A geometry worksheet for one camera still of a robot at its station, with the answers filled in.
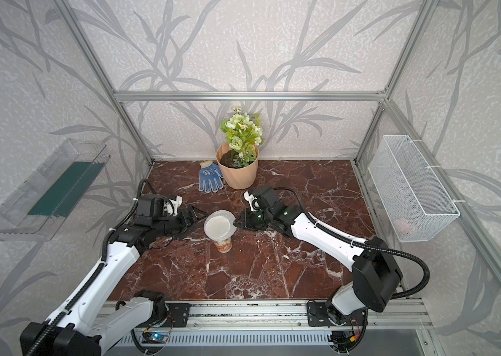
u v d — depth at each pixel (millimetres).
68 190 622
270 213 608
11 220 578
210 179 1123
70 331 381
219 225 782
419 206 598
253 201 709
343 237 468
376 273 419
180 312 739
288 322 726
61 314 391
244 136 934
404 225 724
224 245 825
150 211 588
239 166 989
